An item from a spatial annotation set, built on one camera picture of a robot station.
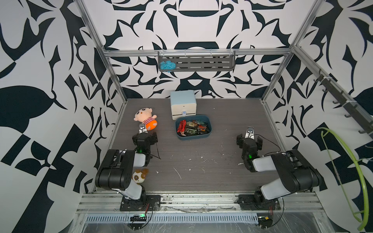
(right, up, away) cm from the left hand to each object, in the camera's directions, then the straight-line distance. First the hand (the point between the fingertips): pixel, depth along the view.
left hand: (142, 130), depth 94 cm
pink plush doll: (0, +9, +6) cm, 11 cm away
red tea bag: (+25, +2, +4) cm, 26 cm away
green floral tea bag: (+32, -1, +3) cm, 32 cm away
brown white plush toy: (+3, -23, -14) cm, 27 cm away
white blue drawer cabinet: (+26, +18, +5) cm, 32 cm away
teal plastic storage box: (+40, +2, +5) cm, 41 cm away
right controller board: (+66, -42, -23) cm, 81 cm away
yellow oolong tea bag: (+32, +4, +5) cm, 32 cm away
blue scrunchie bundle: (+16, +41, -2) cm, 44 cm away
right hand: (+67, -2, -2) cm, 67 cm away
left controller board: (+4, -41, -21) cm, 46 cm away
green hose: (+90, -12, -42) cm, 100 cm away
